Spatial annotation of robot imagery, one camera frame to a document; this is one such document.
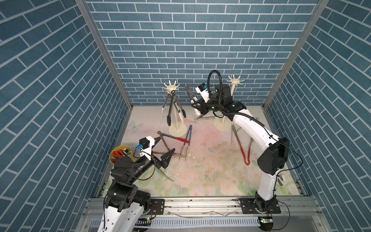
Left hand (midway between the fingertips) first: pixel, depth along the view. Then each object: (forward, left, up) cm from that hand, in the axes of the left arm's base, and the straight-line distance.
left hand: (171, 145), depth 62 cm
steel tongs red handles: (+18, -42, -29) cm, 54 cm away
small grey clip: (-6, -60, -28) cm, 67 cm away
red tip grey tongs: (+22, -2, -30) cm, 37 cm away
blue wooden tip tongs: (+32, -8, -30) cm, 45 cm away
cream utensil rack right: (+35, -32, -30) cm, 56 cm away
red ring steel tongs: (-2, +5, -31) cm, 32 cm away
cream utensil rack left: (+30, 0, -31) cm, 43 cm away
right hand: (+25, -11, +1) cm, 27 cm away
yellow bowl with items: (+8, +30, -20) cm, 37 cm away
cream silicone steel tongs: (+24, -3, -8) cm, 26 cm away
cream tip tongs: (+40, -21, -28) cm, 53 cm away
